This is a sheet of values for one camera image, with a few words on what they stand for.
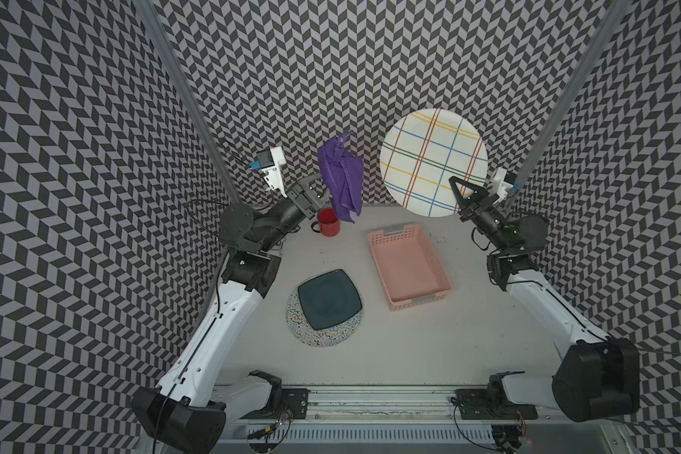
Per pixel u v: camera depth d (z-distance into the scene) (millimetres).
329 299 883
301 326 865
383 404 754
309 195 497
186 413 356
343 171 508
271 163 482
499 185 609
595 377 408
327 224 1049
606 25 684
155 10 709
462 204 620
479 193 610
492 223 600
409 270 1023
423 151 630
